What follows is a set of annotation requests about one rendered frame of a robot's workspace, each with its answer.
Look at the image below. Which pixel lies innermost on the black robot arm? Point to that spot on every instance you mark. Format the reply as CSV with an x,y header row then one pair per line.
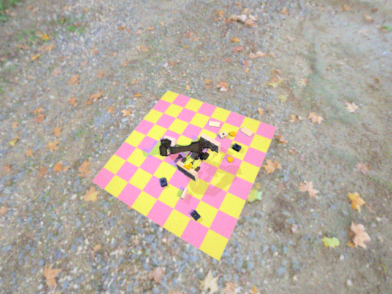
x,y
195,147

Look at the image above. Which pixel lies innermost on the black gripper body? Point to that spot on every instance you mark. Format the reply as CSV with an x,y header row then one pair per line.
x,y
204,155

